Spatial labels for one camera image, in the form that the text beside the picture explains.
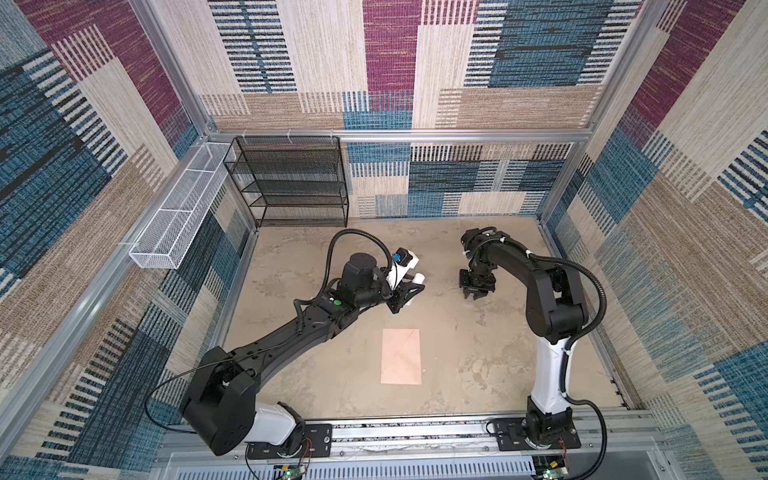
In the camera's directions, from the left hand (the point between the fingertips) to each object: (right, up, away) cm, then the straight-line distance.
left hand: (421, 280), depth 75 cm
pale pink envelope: (-5, -23, +12) cm, 26 cm away
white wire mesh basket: (-76, +9, +16) cm, 79 cm away
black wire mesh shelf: (-43, +33, +33) cm, 63 cm away
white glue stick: (-1, +1, -2) cm, 2 cm away
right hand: (+18, -7, +20) cm, 27 cm away
